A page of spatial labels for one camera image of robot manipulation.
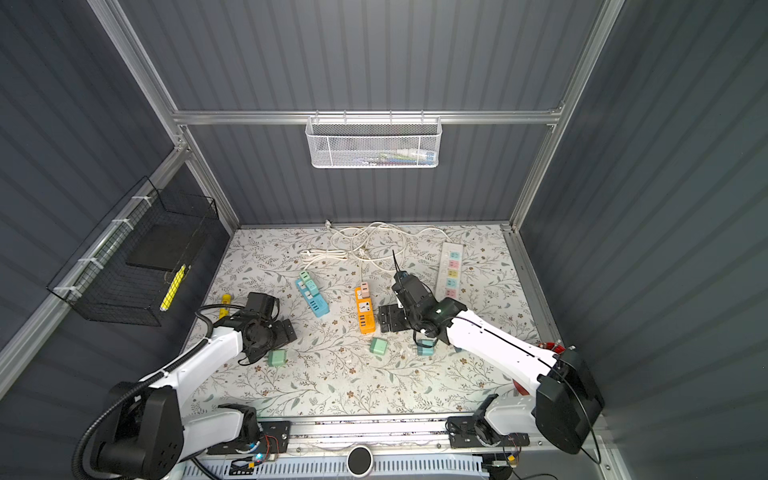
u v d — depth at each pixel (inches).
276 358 33.1
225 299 38.5
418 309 23.7
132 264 28.5
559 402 15.4
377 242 45.5
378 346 34.1
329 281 41.0
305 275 37.9
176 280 27.9
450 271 40.8
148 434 16.3
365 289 36.8
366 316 36.1
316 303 37.8
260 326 26.4
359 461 25.9
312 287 37.0
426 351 33.7
